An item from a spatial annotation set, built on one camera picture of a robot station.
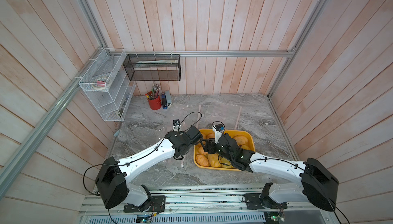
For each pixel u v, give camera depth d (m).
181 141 0.57
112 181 0.40
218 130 0.72
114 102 0.78
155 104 1.10
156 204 0.73
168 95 1.18
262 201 0.65
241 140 0.90
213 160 0.81
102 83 0.72
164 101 1.11
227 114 1.09
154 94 1.05
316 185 0.40
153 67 1.03
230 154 0.61
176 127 0.70
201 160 0.82
